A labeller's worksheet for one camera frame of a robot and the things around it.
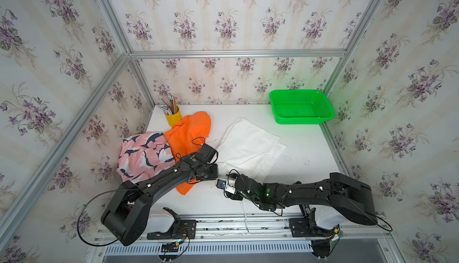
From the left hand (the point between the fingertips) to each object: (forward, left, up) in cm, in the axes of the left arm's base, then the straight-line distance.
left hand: (218, 176), depth 84 cm
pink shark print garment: (+11, +40, 0) cm, 41 cm away
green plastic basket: (+49, -53, -2) cm, 72 cm away
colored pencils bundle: (+38, +29, +6) cm, 49 cm away
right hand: (-3, -5, +4) cm, 7 cm away
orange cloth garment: (+23, +20, -2) cm, 30 cm away
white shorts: (+17, -16, -4) cm, 24 cm away
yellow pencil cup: (+34, +28, +2) cm, 45 cm away
